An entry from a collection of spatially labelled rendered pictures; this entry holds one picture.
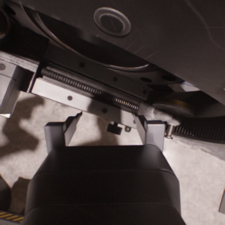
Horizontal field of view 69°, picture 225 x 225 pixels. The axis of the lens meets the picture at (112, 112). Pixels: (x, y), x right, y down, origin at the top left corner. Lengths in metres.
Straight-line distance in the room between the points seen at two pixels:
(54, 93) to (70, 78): 0.05
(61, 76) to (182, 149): 0.75
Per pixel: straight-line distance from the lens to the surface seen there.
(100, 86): 0.38
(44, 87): 0.34
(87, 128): 0.94
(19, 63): 0.35
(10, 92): 0.29
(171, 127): 0.43
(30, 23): 0.44
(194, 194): 1.01
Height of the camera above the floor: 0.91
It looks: 81 degrees down
